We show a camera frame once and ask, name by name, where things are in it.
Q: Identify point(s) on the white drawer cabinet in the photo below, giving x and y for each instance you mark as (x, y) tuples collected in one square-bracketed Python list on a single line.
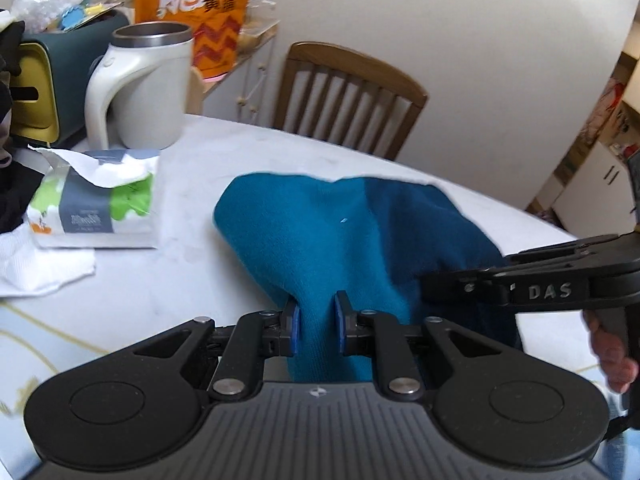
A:
[(255, 85)]

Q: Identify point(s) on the wooden chair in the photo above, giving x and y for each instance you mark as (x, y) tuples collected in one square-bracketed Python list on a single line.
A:
[(350, 67)]

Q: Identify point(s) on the tissue pack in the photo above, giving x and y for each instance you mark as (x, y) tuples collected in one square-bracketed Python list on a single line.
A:
[(90, 215)]

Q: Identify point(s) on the white paper napkin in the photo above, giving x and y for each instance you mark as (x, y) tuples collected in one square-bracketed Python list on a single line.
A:
[(35, 265)]

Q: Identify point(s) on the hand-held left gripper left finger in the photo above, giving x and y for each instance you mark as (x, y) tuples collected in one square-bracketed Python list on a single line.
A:
[(292, 330)]

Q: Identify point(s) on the clear plastic box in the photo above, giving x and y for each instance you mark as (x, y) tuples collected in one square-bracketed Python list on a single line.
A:
[(262, 25)]

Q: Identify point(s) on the printed wall hanging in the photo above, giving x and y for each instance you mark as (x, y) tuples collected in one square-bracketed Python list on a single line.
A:
[(605, 115)]

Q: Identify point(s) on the orange snack bag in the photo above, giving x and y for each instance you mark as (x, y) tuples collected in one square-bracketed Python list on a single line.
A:
[(210, 15)]

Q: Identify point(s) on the two-tone blue sweater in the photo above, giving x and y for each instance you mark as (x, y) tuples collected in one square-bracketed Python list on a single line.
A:
[(310, 240)]

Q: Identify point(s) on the person's right hand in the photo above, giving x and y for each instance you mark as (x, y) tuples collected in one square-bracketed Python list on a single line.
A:
[(612, 365)]

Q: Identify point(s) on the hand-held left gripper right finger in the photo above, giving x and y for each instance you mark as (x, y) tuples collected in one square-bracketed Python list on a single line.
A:
[(340, 327)]

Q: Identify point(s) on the white mug with steel rim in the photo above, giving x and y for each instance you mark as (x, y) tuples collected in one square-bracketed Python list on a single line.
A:
[(145, 105)]

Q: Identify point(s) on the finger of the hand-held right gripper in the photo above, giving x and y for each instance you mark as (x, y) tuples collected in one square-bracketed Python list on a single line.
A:
[(560, 252), (460, 287)]

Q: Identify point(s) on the green and yellow container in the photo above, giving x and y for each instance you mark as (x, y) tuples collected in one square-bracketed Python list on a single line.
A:
[(65, 65)]

